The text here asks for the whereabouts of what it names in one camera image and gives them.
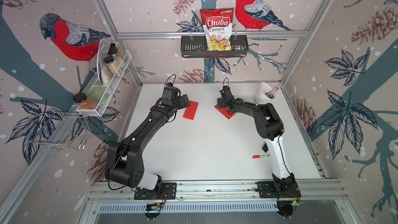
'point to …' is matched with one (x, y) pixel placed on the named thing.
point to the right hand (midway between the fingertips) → (222, 101)
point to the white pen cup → (261, 97)
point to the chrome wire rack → (63, 129)
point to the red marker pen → (259, 156)
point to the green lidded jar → (96, 91)
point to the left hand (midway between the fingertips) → (184, 96)
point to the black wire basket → (196, 46)
